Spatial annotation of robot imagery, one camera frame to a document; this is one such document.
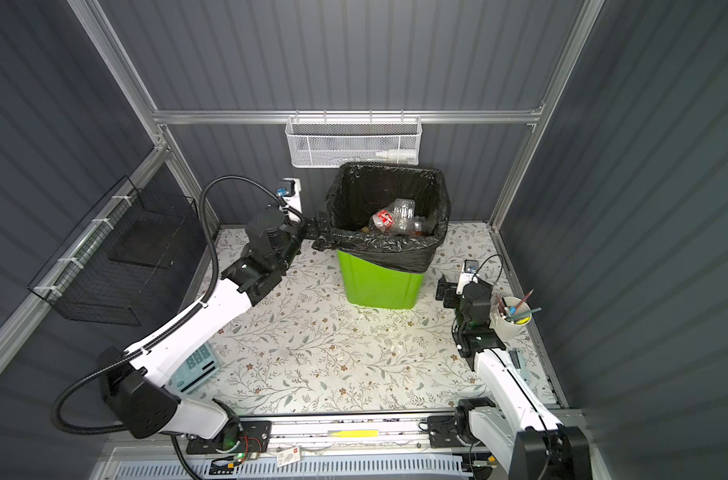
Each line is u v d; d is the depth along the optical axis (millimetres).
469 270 702
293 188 588
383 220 868
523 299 863
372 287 883
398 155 866
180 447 699
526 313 833
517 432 422
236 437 705
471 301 608
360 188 868
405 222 868
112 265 733
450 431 737
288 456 705
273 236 518
